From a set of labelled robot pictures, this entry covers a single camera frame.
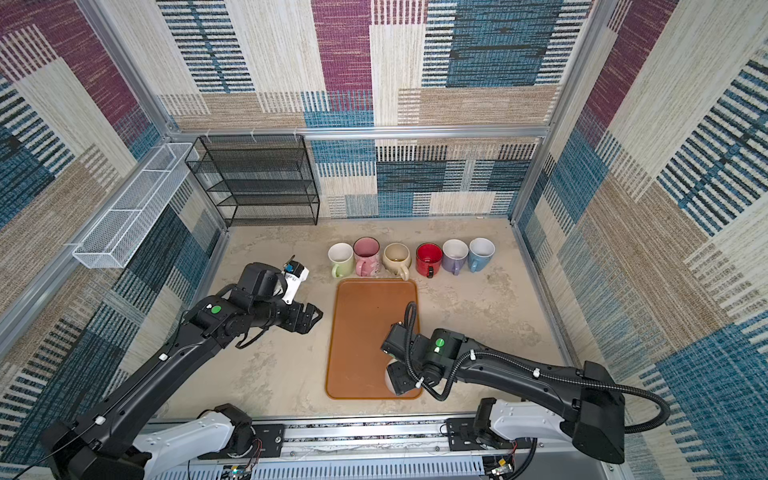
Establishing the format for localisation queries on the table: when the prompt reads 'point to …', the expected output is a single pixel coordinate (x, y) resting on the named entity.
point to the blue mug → (480, 253)
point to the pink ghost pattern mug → (367, 254)
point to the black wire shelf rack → (257, 180)
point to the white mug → (387, 377)
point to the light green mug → (341, 258)
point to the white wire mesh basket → (117, 237)
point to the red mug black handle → (428, 259)
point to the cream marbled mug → (396, 259)
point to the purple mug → (454, 254)
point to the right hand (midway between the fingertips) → (410, 382)
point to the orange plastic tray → (363, 311)
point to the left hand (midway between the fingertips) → (309, 305)
